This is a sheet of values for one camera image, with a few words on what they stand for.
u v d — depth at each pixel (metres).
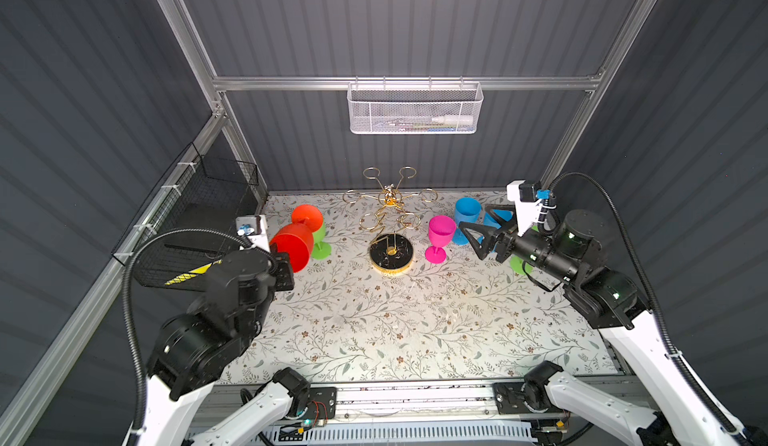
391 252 1.00
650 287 0.44
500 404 0.74
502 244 0.50
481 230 0.51
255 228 0.45
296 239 0.54
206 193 0.82
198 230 0.40
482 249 0.52
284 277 0.50
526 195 0.49
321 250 1.02
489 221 0.61
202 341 0.36
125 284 0.36
